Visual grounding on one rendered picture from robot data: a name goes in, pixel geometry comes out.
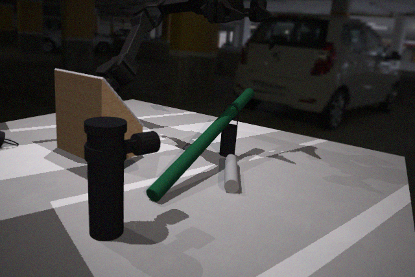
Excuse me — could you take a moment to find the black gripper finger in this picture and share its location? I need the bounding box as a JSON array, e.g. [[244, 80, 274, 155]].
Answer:
[[254, 1, 272, 23], [216, 0, 244, 23]]

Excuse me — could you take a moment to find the white cylinder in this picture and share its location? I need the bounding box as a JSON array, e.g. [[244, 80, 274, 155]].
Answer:
[[224, 154, 239, 193]]

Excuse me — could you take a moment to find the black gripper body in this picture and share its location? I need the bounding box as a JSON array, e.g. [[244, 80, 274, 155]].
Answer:
[[207, 0, 267, 23]]

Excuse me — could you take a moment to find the green cylindrical rod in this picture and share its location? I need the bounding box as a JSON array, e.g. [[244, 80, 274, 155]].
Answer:
[[147, 88, 255, 202]]

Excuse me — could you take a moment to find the black post with cap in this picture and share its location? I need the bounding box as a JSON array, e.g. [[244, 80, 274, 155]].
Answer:
[[84, 117, 127, 241]]

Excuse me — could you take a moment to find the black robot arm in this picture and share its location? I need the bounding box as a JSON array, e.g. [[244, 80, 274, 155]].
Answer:
[[96, 0, 209, 92]]

